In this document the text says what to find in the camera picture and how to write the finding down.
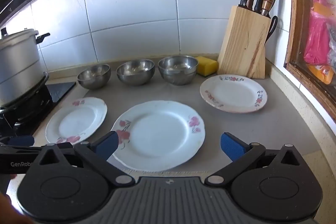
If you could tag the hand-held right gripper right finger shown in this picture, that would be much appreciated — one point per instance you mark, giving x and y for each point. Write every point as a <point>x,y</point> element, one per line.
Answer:
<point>231,146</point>

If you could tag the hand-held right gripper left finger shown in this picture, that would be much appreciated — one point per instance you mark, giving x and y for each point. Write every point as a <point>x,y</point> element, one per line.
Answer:
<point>107,146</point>

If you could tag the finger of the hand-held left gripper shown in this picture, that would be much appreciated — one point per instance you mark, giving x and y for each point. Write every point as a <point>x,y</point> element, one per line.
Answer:
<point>22,140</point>

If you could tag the white plate pink flowers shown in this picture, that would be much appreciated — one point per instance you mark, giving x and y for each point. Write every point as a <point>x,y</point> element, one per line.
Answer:
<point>76,120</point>

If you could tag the cream plate floral rim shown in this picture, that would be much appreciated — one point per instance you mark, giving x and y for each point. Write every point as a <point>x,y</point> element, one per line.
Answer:
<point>233,94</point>

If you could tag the large white floral plate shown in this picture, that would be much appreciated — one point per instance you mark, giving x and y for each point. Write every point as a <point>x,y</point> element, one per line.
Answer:
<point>160,134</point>

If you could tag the small steel bowl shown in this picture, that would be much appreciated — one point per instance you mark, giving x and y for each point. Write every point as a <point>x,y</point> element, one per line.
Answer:
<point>94,77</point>

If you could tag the medium steel bowl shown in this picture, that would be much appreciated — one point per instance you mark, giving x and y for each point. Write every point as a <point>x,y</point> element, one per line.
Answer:
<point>135,73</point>

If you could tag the large steel bowl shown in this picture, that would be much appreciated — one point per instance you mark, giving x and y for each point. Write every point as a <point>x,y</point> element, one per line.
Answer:
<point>178,70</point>

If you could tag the person's left hand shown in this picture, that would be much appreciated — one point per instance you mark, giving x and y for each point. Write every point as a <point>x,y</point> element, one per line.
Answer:
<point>8,211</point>

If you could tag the black gas stove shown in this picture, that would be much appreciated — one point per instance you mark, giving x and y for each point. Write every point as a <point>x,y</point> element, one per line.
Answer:
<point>31,106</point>

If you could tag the silver pressure cooker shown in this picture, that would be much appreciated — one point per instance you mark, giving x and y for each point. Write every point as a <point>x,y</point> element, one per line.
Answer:
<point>18,61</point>

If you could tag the yellow sponge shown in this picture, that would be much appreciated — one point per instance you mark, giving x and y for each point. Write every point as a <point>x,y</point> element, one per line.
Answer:
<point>206,66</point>

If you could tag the wooden knife block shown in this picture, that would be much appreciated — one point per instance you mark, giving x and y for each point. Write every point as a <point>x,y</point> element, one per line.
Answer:
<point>245,48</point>

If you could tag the orange plastic bag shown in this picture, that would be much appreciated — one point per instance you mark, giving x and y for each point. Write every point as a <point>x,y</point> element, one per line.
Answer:
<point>320,73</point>

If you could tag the pink plastic bag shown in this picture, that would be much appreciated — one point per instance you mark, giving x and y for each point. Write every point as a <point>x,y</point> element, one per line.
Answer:
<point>317,35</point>

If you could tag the wooden window frame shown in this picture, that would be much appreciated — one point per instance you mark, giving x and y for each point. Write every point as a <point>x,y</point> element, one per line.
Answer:
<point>295,29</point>

